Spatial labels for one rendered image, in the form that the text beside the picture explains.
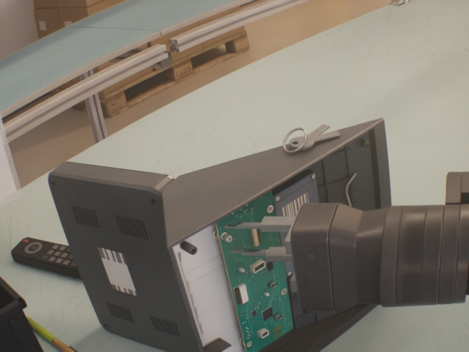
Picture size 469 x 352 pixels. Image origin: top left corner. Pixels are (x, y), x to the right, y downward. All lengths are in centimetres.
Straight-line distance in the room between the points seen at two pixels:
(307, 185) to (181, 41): 159
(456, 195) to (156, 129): 82
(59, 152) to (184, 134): 279
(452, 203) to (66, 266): 55
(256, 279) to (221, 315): 4
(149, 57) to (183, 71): 238
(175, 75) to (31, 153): 107
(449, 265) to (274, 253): 16
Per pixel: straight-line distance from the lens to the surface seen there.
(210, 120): 123
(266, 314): 63
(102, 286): 73
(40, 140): 424
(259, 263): 59
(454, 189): 52
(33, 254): 95
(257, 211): 57
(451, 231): 47
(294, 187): 61
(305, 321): 73
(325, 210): 50
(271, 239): 59
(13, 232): 107
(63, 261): 91
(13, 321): 68
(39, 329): 81
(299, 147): 60
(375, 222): 48
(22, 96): 197
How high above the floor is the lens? 148
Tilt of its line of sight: 27 degrees down
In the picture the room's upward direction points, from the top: 12 degrees counter-clockwise
